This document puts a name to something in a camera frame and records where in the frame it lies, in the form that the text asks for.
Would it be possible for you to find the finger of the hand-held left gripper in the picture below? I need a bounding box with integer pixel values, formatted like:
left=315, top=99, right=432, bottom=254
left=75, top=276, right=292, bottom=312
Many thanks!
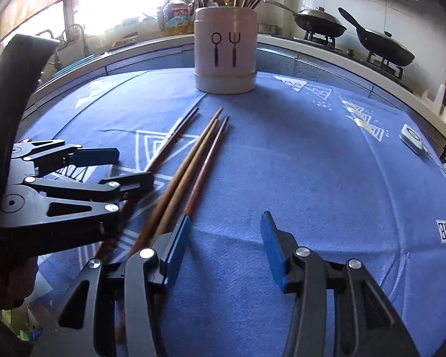
left=26, top=171, right=155, bottom=237
left=22, top=139, right=120, bottom=175

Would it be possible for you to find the black pan with steel lid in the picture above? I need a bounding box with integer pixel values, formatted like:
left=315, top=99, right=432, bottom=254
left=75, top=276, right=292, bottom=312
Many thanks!
left=264, top=0, right=347, bottom=38

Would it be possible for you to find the white cylindrical utensil holder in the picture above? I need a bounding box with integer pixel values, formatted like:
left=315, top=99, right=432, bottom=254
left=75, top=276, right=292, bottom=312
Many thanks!
left=193, top=7, right=258, bottom=94

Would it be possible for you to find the white plastic stand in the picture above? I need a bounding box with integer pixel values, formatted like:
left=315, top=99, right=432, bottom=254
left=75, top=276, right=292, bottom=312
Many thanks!
left=422, top=84, right=446, bottom=114

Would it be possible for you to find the blue printed tablecloth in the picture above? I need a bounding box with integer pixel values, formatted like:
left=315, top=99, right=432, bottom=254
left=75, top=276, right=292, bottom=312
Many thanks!
left=17, top=70, right=446, bottom=357

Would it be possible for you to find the steel kitchen faucet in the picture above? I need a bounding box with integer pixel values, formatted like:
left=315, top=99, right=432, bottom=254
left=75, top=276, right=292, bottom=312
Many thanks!
left=61, top=23, right=90, bottom=58

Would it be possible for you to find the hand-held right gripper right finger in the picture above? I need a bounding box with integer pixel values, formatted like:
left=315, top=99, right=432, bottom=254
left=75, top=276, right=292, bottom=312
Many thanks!
left=260, top=211, right=420, bottom=357

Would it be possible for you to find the blue plastic basin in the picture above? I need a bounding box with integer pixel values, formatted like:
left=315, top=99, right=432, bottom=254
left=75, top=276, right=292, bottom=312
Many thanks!
left=52, top=55, right=95, bottom=77

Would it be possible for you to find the cooking oil bottle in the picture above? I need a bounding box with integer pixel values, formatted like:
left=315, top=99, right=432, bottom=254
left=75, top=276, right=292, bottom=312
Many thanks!
left=164, top=0, right=194, bottom=37

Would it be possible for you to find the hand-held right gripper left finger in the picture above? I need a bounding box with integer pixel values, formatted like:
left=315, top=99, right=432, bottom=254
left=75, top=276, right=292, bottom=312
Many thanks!
left=30, top=215, right=191, bottom=357

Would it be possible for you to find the small white square device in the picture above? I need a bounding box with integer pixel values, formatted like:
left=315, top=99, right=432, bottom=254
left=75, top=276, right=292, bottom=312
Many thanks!
left=399, top=123, right=426, bottom=155

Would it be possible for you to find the kitchen counter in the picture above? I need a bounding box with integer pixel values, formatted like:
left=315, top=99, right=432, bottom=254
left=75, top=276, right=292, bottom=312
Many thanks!
left=15, top=32, right=446, bottom=142

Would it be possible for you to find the black wok with glass lid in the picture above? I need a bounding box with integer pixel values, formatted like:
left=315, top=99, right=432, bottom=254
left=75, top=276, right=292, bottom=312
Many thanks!
left=338, top=7, right=416, bottom=68

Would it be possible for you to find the reddish brown wooden chopstick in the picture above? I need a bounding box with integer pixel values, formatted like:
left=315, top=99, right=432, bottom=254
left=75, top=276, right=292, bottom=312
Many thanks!
left=182, top=116, right=230, bottom=218
left=95, top=107, right=200, bottom=261

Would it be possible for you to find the gas stove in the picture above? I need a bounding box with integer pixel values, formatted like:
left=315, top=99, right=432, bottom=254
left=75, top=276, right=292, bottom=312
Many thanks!
left=293, top=32, right=415, bottom=92

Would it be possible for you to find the light brown wooden chopstick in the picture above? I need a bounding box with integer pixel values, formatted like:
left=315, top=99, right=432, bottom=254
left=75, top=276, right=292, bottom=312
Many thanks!
left=128, top=107, right=224, bottom=259
left=150, top=119, right=220, bottom=239

